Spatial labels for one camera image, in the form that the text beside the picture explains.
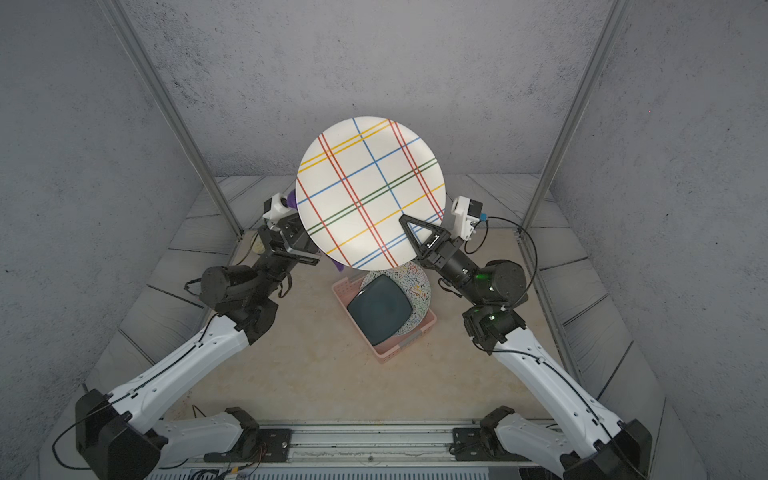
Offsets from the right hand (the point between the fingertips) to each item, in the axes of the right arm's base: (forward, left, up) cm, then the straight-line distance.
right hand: (398, 229), depth 49 cm
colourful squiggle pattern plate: (+18, -5, -43) cm, 47 cm away
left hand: (-1, +12, +3) cm, 13 cm away
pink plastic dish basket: (+21, +18, -48) cm, 56 cm away
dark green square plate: (+13, +6, -48) cm, 50 cm away
